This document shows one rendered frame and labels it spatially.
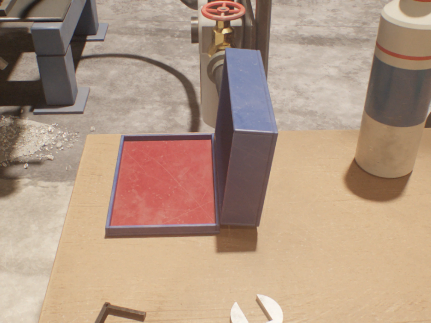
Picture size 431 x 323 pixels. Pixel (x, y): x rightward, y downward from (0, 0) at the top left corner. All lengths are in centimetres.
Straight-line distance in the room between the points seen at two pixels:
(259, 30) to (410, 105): 38
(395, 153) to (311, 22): 162
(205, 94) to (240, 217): 58
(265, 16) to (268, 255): 46
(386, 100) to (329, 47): 145
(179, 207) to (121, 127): 102
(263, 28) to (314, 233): 43
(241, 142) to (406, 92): 18
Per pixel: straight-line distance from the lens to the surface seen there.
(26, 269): 122
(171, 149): 66
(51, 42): 160
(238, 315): 48
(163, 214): 57
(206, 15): 93
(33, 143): 157
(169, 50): 198
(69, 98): 168
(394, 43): 57
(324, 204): 60
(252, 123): 49
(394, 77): 58
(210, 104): 110
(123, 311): 49
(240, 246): 55
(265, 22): 91
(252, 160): 50
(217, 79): 87
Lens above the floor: 86
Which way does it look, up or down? 37 degrees down
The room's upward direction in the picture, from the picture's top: straight up
